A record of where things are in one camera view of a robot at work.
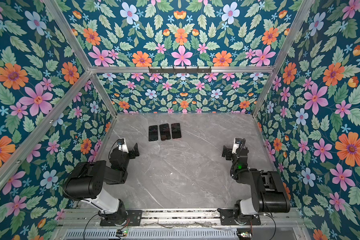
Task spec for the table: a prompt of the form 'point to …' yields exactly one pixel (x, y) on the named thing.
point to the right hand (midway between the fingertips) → (232, 145)
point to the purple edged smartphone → (153, 133)
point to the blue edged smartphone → (176, 129)
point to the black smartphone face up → (165, 132)
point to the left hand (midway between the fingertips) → (129, 140)
